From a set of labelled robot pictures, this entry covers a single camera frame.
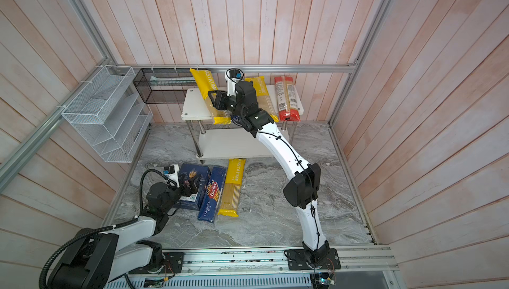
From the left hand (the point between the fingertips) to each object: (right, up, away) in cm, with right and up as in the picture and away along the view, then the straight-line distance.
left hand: (194, 176), depth 87 cm
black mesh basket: (-20, +46, +16) cm, 52 cm away
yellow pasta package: (+17, -8, +3) cm, 19 cm away
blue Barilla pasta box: (-4, +1, +3) cm, 5 cm away
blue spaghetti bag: (+9, -8, +1) cm, 12 cm away
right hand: (+10, +35, -13) cm, 38 cm away
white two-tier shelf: (+7, +16, +18) cm, 25 cm away
